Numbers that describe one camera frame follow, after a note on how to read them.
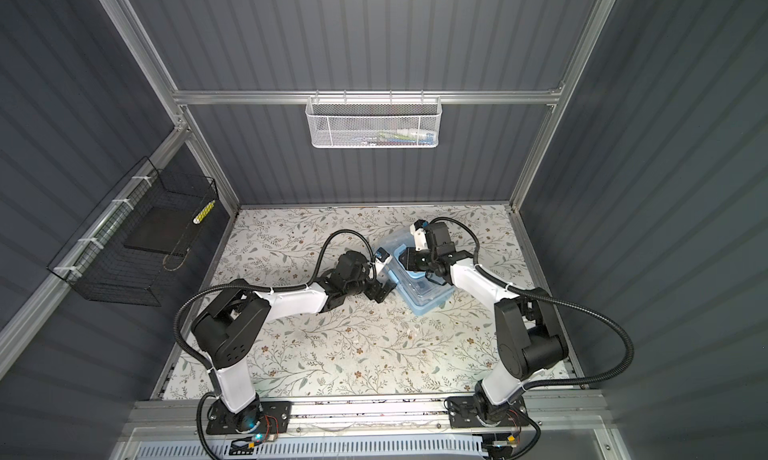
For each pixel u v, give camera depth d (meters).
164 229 0.75
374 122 1.24
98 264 0.65
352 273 0.73
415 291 0.86
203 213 0.81
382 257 0.81
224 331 0.49
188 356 0.48
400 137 0.94
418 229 0.83
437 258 0.70
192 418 0.75
